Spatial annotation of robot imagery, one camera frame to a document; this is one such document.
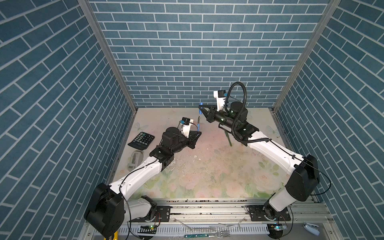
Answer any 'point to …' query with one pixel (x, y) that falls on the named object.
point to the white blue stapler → (312, 228)
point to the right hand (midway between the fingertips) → (197, 105)
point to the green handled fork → (219, 234)
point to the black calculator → (142, 141)
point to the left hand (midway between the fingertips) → (200, 133)
